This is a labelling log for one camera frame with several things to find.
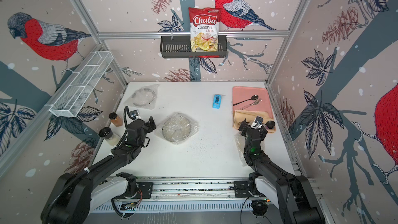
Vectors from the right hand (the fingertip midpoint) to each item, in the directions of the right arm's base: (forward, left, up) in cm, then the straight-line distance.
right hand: (252, 121), depth 87 cm
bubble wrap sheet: (-1, +34, -9) cm, 35 cm away
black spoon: (+26, -8, -9) cm, 28 cm away
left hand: (0, +61, +3) cm, 61 cm away
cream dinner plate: (-4, +44, -5) cm, 45 cm away
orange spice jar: (0, +82, -2) cm, 82 cm away
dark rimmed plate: (+22, +73, -7) cm, 77 cm away
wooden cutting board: (+9, +5, -10) cm, 15 cm away
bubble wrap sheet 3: (-9, +7, -8) cm, 14 cm away
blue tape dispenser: (+20, +20, -8) cm, 30 cm away
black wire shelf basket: (+47, +46, +17) cm, 68 cm away
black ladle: (+3, -13, -8) cm, 16 cm away
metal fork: (+22, -9, -9) cm, 25 cm away
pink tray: (+30, 0, -10) cm, 32 cm away
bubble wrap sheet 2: (+20, +84, -9) cm, 86 cm away
